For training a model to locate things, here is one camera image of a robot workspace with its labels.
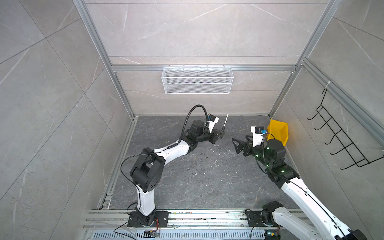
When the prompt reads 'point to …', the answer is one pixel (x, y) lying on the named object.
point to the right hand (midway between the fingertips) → (239, 136)
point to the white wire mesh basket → (197, 80)
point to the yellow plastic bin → (277, 130)
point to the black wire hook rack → (358, 160)
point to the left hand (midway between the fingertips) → (224, 130)
